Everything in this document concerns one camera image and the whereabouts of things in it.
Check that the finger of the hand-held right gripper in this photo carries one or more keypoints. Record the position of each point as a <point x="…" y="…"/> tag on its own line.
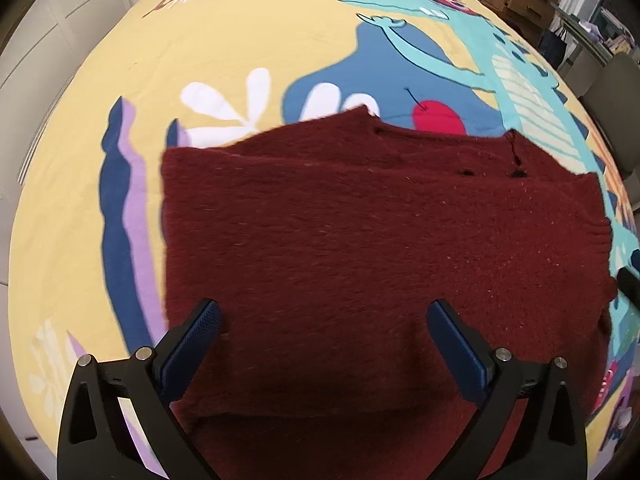
<point x="631" y="287"/>

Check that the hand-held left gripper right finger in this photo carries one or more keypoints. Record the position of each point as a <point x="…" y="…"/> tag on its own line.
<point x="457" y="352"/>

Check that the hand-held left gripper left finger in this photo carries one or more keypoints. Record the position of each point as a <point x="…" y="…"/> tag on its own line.
<point x="192" y="345"/>

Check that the dark red knit sweater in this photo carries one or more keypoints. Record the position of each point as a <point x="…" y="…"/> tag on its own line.
<point x="350" y="240"/>

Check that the pink plastic toy case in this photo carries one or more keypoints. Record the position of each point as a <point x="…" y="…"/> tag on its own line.
<point x="622" y="412"/>

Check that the grey chair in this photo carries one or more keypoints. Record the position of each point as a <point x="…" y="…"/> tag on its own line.
<point x="617" y="90"/>

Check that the dark blue bag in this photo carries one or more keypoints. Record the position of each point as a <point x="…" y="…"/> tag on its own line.
<point x="552" y="47"/>

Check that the yellow dinosaur print bedsheet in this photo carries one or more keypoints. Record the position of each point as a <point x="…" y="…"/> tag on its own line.
<point x="250" y="35"/>

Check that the white wardrobe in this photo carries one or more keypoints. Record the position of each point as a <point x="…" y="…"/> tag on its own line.
<point x="50" y="60"/>

